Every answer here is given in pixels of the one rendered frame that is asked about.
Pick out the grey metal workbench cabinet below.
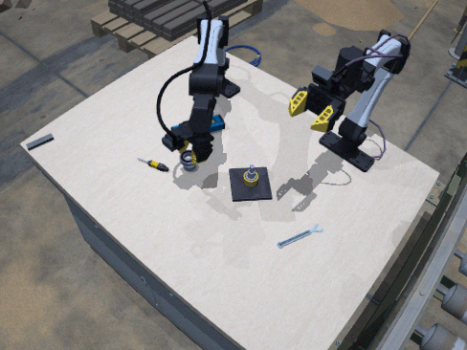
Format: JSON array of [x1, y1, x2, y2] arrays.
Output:
[[35, 164, 240, 350]]

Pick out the blue spirit level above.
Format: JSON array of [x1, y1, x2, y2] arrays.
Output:
[[170, 115, 225, 132]]

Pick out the light blue spanner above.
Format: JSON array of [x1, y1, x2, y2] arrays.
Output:
[[278, 223, 323, 248]]

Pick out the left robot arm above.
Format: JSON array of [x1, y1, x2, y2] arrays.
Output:
[[312, 30, 410, 172]]

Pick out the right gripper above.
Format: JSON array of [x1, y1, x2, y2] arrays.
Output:
[[178, 120, 214, 164]]

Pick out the blue coiled hose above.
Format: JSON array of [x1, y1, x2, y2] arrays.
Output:
[[225, 45, 261, 67]]

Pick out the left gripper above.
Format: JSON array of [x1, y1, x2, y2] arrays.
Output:
[[288, 83, 346, 133]]

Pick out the black bearing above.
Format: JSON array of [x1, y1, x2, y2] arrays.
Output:
[[180, 150, 194, 166]]

